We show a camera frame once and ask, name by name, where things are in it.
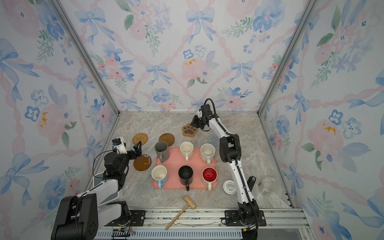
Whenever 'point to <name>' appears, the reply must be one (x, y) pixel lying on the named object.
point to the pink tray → (171, 171)
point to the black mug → (185, 174)
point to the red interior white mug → (209, 175)
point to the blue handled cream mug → (159, 174)
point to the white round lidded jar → (229, 187)
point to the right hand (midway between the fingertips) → (190, 122)
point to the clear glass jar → (267, 186)
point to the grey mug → (162, 150)
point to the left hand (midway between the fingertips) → (133, 141)
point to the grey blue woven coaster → (213, 139)
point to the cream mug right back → (207, 151)
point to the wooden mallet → (190, 203)
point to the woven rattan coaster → (139, 137)
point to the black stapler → (251, 181)
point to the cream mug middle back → (186, 149)
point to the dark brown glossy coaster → (142, 163)
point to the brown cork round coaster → (168, 138)
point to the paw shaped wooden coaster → (189, 130)
